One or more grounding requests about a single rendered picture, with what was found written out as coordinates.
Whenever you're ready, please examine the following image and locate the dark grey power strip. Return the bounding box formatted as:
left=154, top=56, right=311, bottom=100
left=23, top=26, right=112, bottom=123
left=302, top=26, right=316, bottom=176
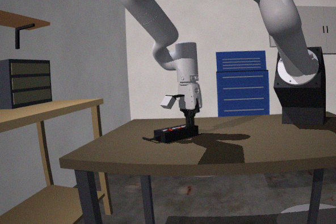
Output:
left=142, top=124, right=199, bottom=143

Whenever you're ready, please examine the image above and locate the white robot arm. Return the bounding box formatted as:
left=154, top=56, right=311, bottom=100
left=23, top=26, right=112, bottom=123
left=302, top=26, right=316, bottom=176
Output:
left=120, top=0, right=319, bottom=109

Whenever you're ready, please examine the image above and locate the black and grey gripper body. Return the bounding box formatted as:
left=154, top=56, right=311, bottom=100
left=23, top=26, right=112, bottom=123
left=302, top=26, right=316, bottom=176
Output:
left=178, top=82, right=202, bottom=110

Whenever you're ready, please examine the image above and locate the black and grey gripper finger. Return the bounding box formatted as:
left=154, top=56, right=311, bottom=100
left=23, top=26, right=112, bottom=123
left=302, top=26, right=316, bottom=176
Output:
left=187, top=98, right=200, bottom=127
left=180, top=109, right=188, bottom=127

